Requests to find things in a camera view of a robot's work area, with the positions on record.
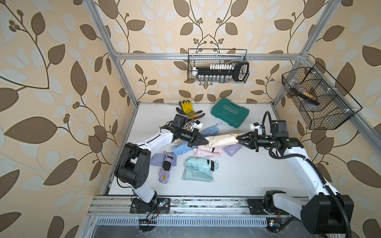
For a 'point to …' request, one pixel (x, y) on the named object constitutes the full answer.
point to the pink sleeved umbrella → (200, 152)
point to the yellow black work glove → (186, 108)
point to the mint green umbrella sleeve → (194, 175)
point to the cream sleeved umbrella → (221, 140)
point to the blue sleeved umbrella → (182, 148)
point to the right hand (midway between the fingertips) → (237, 139)
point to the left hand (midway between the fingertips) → (205, 141)
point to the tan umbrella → (237, 135)
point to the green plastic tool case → (230, 112)
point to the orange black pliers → (199, 116)
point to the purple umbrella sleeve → (157, 159)
